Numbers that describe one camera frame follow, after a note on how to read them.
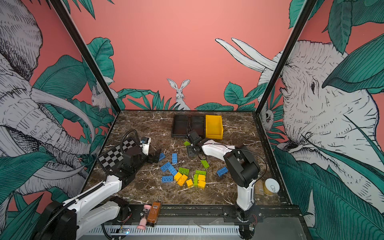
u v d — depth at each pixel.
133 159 0.63
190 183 0.81
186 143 1.01
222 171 0.89
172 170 0.88
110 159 0.90
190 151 0.86
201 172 0.88
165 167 0.89
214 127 1.11
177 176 0.84
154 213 0.71
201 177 0.84
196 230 0.70
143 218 0.72
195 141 0.75
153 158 0.76
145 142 0.72
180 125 1.15
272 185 0.78
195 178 0.84
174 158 0.93
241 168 0.50
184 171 0.89
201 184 0.82
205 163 0.93
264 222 0.73
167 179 0.86
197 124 1.19
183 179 0.86
